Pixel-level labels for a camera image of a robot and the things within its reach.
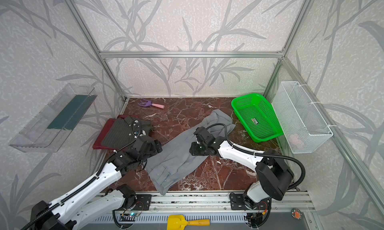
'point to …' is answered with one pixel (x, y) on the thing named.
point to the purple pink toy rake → (147, 103)
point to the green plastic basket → (256, 117)
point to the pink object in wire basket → (294, 138)
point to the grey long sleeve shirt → (175, 162)
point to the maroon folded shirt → (109, 125)
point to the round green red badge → (296, 213)
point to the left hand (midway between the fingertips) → (158, 141)
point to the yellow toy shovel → (178, 222)
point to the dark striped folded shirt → (122, 131)
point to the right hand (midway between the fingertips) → (191, 145)
